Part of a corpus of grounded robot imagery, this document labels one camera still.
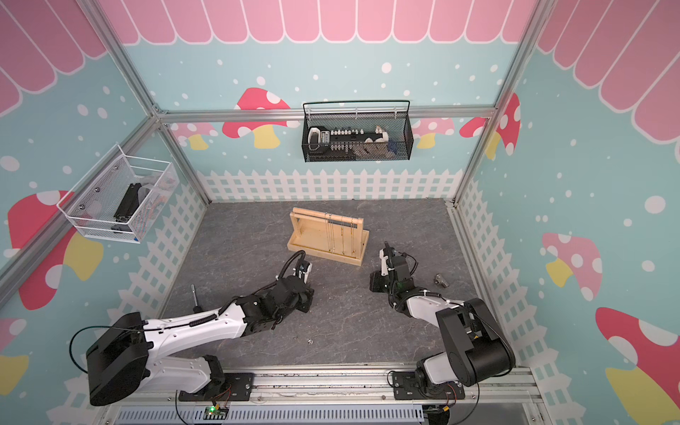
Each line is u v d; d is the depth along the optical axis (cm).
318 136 89
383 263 84
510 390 74
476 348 44
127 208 70
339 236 101
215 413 73
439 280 94
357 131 91
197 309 89
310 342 83
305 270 74
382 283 82
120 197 73
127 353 41
